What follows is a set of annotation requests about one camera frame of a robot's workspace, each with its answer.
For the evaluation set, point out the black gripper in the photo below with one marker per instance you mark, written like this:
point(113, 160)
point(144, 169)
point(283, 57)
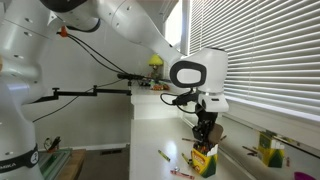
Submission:
point(207, 118)

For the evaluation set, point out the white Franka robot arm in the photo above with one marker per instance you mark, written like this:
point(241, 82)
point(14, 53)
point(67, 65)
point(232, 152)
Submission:
point(133, 23)

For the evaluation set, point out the yellow green crayon box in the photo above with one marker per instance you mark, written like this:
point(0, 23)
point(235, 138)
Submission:
point(201, 163)

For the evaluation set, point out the yellow crayon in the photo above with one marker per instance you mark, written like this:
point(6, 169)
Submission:
point(185, 157)

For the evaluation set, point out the lime green crayon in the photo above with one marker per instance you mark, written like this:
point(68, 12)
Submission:
point(164, 155)

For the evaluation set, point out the red crayon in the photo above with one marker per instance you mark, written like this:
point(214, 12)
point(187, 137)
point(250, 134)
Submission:
point(181, 174)

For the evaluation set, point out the clear glass bead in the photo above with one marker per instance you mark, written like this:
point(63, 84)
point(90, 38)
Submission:
point(176, 169)

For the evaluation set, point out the white cabinet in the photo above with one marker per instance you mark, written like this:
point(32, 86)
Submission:
point(150, 106)

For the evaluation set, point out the orange toy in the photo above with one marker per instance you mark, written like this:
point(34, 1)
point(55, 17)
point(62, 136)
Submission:
point(160, 87)

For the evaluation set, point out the small dark toy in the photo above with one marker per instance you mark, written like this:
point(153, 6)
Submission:
point(144, 83)

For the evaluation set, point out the yellow toy lamp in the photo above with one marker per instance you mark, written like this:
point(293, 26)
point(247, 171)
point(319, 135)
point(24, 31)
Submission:
point(155, 60)

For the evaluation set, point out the floor vent grille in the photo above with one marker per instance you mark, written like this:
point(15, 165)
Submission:
point(110, 152)

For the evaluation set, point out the large white window blind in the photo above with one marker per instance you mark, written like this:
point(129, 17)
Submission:
point(270, 50)

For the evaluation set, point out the wooden bench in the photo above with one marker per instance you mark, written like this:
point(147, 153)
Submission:
point(71, 166)

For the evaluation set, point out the black red clamp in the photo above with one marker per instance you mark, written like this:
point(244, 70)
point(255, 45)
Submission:
point(54, 142)

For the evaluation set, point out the green glass tray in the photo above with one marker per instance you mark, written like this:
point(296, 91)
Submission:
point(55, 163)

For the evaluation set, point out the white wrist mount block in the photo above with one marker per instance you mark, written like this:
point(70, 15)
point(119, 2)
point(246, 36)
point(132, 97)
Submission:
point(215, 103)

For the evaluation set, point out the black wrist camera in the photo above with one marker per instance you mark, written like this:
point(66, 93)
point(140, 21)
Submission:
point(186, 99)

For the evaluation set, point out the black stereo camera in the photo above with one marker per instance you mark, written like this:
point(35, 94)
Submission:
point(130, 76)

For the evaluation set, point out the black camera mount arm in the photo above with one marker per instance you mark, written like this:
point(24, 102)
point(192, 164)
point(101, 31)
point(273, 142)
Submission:
point(76, 93)

